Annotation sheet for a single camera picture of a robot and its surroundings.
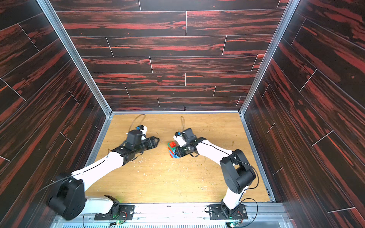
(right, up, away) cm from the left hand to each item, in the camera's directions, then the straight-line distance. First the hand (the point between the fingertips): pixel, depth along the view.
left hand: (157, 140), depth 86 cm
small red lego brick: (+9, -3, +5) cm, 11 cm away
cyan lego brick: (+11, -11, +3) cm, 15 cm away
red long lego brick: (+9, -8, +5) cm, 13 cm away
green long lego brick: (+7, -4, +5) cm, 9 cm away
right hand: (+15, -7, +6) cm, 17 cm away
